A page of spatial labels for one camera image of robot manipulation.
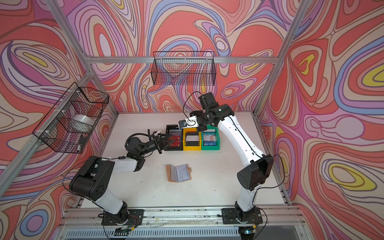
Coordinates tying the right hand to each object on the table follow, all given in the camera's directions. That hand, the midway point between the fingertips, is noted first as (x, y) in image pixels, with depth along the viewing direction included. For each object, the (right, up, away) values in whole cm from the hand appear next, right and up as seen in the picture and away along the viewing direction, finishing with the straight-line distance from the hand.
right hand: (191, 124), depth 77 cm
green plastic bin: (+17, -10, +19) cm, 27 cm away
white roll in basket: (-53, 0, -7) cm, 53 cm away
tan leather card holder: (-8, -29, +10) cm, 31 cm away
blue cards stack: (+12, -10, +24) cm, 29 cm away
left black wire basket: (-60, -1, -5) cm, 61 cm away
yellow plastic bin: (-3, -15, +18) cm, 24 cm away
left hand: (-10, -8, -1) cm, 13 cm away
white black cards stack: (0, -10, +24) cm, 26 cm away
